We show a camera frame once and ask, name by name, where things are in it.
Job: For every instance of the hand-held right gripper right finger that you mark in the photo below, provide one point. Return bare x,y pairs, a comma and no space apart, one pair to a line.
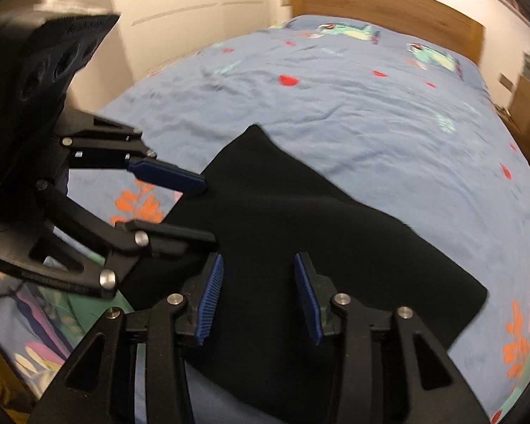
308,300

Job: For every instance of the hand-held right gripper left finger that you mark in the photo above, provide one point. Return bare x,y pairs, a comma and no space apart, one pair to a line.
210,300

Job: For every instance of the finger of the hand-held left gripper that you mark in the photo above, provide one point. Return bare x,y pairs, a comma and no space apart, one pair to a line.
168,174
168,236

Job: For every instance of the black pants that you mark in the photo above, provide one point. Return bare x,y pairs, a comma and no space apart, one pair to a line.
291,221

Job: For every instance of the white wardrobe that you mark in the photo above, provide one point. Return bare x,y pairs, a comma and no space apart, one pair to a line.
181,9

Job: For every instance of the blue printed bed sheet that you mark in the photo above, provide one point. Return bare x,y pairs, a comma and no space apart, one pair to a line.
357,110

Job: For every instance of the yellow cloth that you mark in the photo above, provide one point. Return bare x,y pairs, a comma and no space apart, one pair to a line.
0,375

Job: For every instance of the wooden headboard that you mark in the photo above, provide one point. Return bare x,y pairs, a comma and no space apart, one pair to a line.
380,4

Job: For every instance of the wall outlet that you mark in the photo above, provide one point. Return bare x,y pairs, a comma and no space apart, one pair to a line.
505,82

